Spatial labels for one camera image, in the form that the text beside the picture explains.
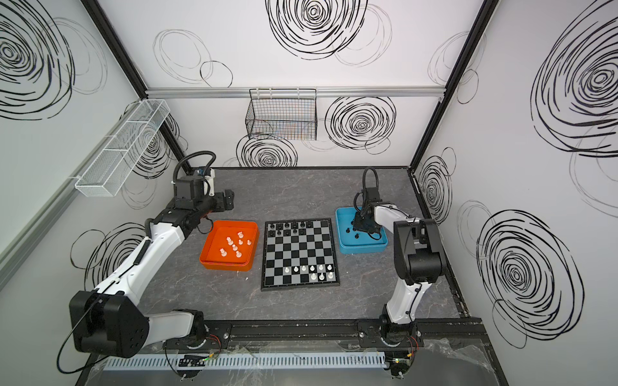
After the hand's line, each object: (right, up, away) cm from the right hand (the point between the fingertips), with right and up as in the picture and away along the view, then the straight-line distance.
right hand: (358, 225), depth 98 cm
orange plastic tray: (-51, -7, -5) cm, 51 cm away
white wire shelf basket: (-82, +21, -24) cm, 88 cm away
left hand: (-50, +14, -15) cm, 54 cm away
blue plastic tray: (-1, -6, -3) cm, 7 cm away
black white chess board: (-24, -10, -7) cm, 27 cm away
